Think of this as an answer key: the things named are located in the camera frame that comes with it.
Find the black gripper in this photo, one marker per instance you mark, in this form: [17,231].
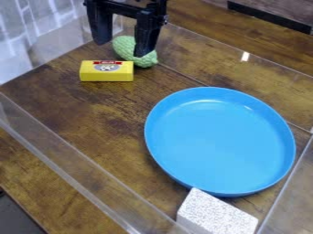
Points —
[150,19]

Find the green knobbly soft toy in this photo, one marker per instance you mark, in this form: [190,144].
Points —
[123,45]

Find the blue round tray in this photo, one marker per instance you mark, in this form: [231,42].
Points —
[219,140]

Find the yellow rectangular box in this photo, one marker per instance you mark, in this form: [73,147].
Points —
[105,70]

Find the white speckled foam block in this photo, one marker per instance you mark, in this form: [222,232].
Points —
[206,215]

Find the clear acrylic enclosure wall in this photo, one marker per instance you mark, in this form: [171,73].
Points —
[75,164]

